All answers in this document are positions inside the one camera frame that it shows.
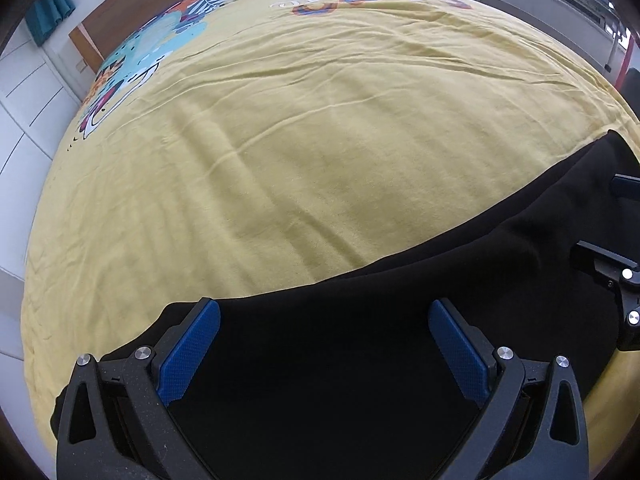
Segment black pants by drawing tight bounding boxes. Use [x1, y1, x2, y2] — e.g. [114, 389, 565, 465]
[98, 129, 640, 480]

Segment yellow printed bed cover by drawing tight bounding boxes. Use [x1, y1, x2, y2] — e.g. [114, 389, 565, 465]
[22, 0, 639, 479]

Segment white wardrobe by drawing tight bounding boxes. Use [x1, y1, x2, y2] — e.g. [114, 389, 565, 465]
[1, 23, 79, 479]

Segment teal curtain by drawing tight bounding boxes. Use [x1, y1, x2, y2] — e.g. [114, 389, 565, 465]
[25, 0, 76, 47]

